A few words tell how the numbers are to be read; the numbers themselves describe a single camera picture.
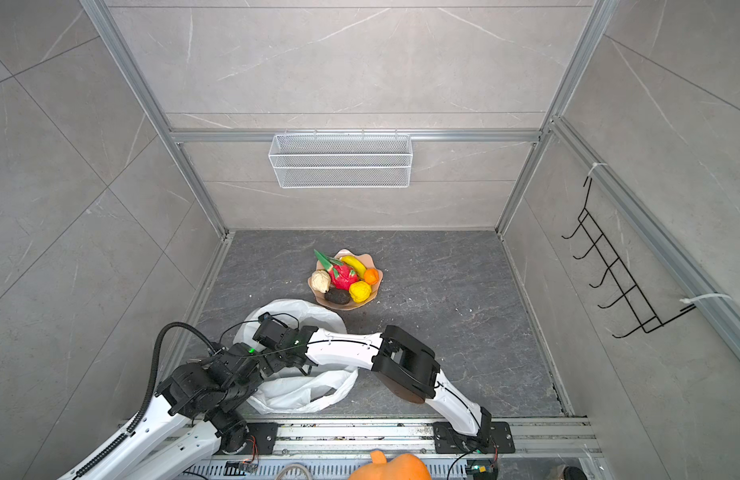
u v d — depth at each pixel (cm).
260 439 73
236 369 57
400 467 65
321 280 93
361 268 101
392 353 54
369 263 104
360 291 93
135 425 46
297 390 70
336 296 93
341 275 95
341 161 101
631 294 63
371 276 97
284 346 65
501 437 73
